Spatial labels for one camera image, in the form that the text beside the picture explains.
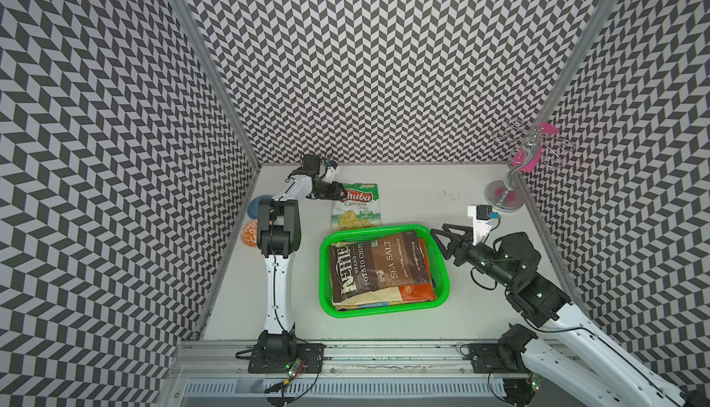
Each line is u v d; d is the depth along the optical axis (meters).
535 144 0.85
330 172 1.01
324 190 0.95
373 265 0.77
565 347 0.49
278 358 0.67
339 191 0.99
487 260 0.59
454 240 0.60
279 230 0.63
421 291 0.75
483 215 0.59
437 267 0.80
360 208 1.04
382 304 0.75
